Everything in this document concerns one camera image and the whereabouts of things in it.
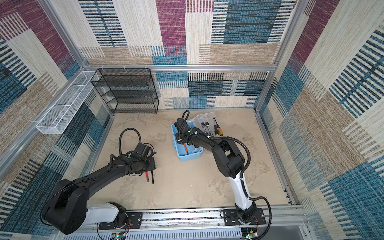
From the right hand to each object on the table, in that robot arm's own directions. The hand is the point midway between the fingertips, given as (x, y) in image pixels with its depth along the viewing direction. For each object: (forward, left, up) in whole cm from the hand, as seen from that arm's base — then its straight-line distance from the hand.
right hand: (182, 137), depth 98 cm
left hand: (-17, +17, -1) cm, 25 cm away
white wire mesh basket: (-9, +56, +29) cm, 64 cm away
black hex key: (-25, +17, -5) cm, 30 cm away
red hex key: (-23, +20, -4) cm, 31 cm away
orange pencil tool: (-6, -2, -5) cm, 8 cm away
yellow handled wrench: (+5, -16, +6) cm, 18 cm away
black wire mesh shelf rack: (+35, +40, +12) cm, 54 cm away
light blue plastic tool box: (-12, -7, +2) cm, 14 cm away
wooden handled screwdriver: (0, -23, +6) cm, 24 cm away
